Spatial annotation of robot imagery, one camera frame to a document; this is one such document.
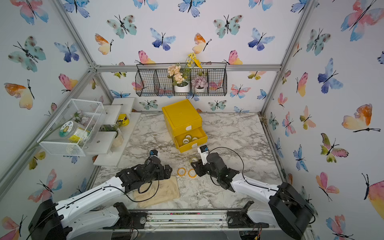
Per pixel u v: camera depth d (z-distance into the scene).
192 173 0.89
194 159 0.83
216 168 0.64
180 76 0.81
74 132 0.63
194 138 0.94
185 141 0.91
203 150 0.72
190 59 0.83
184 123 0.87
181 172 0.89
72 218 0.43
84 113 0.80
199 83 0.87
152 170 0.63
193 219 0.76
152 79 0.98
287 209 0.41
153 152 0.73
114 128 0.96
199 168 0.72
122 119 1.06
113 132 0.95
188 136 0.96
